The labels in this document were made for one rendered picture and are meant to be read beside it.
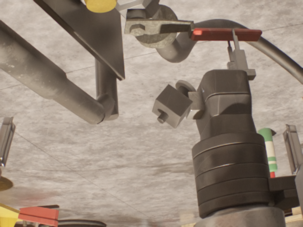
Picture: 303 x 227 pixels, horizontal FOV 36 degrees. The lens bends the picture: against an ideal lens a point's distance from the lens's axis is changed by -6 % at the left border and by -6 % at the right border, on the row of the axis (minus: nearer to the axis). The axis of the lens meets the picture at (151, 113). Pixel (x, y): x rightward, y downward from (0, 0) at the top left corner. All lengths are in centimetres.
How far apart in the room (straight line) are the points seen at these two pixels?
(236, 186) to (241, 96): 9
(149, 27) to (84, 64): 103
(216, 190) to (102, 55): 20
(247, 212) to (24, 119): 158
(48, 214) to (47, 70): 296
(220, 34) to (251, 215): 21
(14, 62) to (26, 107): 145
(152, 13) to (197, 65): 109
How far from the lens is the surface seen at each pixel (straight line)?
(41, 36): 141
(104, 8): 46
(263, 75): 178
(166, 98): 48
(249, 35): 56
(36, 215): 340
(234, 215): 43
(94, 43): 52
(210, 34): 54
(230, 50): 56
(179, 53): 65
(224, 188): 44
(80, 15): 51
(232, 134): 46
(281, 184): 47
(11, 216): 366
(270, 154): 226
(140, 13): 54
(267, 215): 44
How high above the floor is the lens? 77
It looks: 23 degrees down
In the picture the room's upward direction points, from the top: 174 degrees clockwise
